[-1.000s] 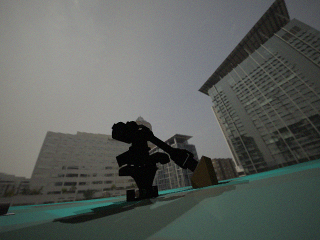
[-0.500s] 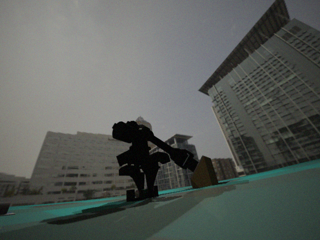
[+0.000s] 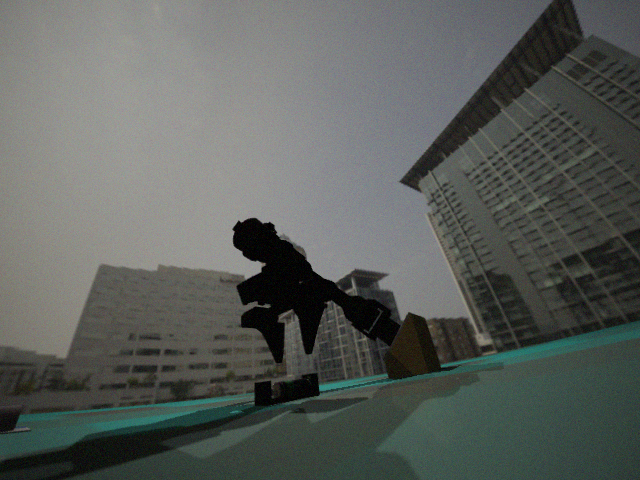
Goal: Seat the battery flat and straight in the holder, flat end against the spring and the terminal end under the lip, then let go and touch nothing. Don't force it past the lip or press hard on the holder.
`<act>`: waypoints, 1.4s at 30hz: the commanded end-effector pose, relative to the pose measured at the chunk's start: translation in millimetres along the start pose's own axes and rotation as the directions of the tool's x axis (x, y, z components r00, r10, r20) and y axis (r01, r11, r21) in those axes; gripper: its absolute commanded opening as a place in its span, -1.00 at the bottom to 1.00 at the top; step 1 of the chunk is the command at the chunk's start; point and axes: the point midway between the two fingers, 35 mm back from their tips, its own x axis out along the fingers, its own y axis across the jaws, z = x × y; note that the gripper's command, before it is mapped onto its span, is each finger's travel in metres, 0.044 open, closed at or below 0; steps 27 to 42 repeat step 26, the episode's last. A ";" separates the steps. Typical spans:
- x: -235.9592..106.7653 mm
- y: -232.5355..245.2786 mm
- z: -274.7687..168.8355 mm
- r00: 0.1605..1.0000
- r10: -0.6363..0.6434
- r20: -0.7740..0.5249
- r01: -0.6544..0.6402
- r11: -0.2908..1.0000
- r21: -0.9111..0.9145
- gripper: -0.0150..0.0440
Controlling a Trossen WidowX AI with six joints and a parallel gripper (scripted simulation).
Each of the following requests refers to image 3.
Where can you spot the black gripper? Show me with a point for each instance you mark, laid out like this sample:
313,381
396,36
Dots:
307,301

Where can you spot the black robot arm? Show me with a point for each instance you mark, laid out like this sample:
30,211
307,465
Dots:
259,242

